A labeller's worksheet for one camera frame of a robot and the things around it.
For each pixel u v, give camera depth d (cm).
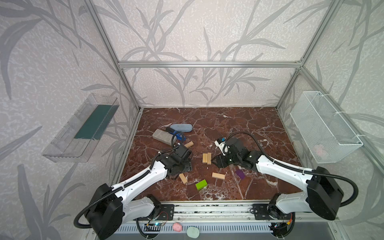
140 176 48
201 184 82
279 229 73
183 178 84
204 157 92
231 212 75
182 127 105
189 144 99
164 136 99
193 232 67
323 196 41
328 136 63
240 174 85
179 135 99
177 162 61
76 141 64
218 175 85
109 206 39
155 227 72
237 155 63
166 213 72
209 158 91
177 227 68
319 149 74
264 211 74
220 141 74
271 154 94
